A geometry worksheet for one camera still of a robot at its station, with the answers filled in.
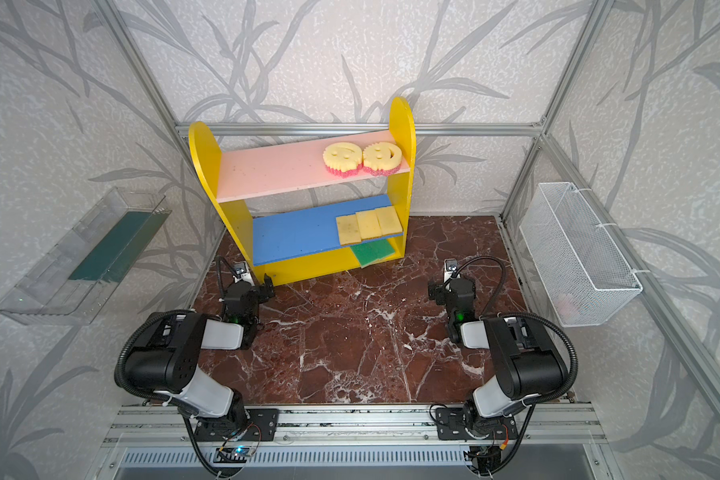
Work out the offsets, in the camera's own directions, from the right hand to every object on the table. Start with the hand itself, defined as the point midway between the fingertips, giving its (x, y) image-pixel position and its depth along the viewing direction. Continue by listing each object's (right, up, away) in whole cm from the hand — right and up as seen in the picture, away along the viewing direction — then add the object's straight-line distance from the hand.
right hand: (451, 268), depth 95 cm
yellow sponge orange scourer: (-20, +16, +4) cm, 26 cm away
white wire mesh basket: (+19, +3, -33) cm, 38 cm away
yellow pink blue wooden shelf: (-62, +24, +25) cm, 71 cm away
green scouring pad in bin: (-79, +6, -33) cm, 86 cm away
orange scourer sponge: (-33, +12, +1) cm, 36 cm away
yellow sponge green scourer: (-27, +5, +12) cm, 30 cm away
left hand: (-63, 0, -1) cm, 63 cm away
